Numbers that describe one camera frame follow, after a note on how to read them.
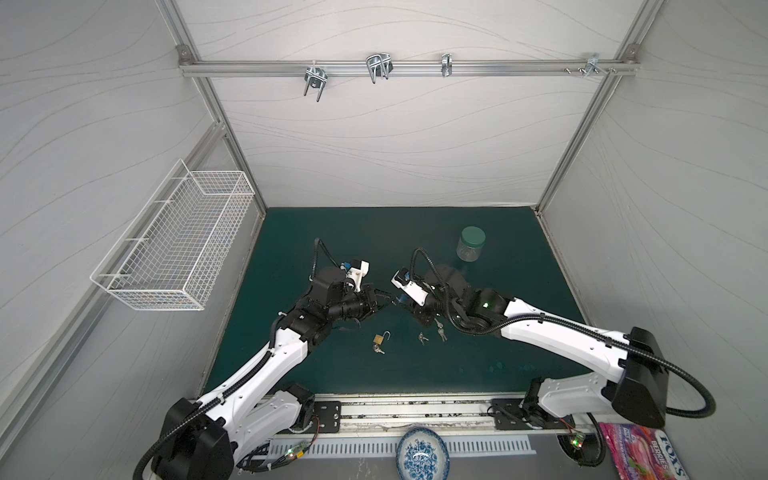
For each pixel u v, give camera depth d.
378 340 0.86
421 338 0.87
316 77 0.79
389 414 0.75
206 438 0.38
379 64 0.76
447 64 0.78
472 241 0.99
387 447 0.70
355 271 0.72
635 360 0.41
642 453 0.68
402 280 0.64
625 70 0.78
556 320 0.48
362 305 0.67
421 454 0.69
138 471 0.37
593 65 0.76
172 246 0.69
